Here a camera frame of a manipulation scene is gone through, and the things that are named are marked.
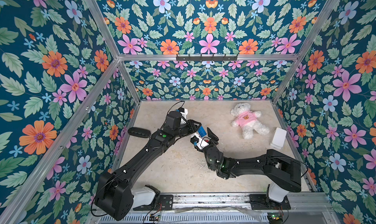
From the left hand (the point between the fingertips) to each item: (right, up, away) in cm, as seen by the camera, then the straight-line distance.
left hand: (202, 124), depth 75 cm
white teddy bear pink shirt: (+31, +2, +23) cm, 38 cm away
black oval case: (-42, -7, +21) cm, 47 cm away
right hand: (+2, -4, +3) cm, 6 cm away
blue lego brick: (0, -4, 0) cm, 4 cm away
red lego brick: (+2, -7, -8) cm, 11 cm away
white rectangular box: (+51, -11, +18) cm, 55 cm away
